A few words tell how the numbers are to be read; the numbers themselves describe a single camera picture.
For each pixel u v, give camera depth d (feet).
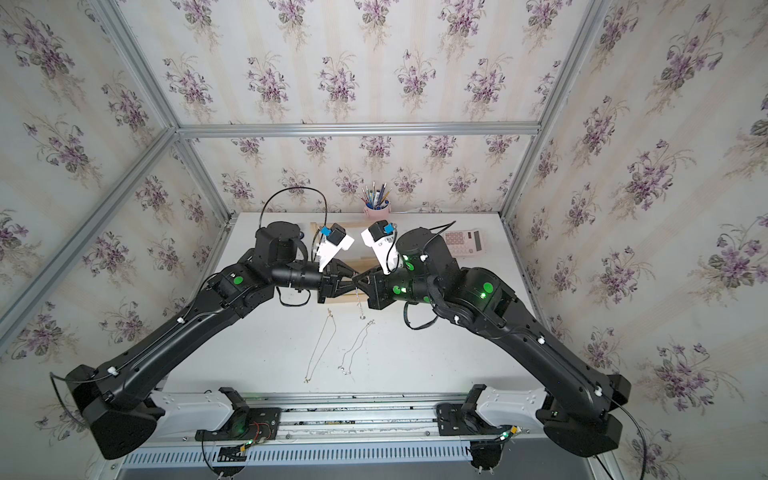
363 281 1.88
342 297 1.92
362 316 2.45
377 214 3.63
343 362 2.75
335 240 1.79
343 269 1.91
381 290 1.59
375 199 3.66
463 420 2.13
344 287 1.93
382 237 1.62
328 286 1.77
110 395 1.23
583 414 1.23
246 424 2.24
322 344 2.83
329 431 2.39
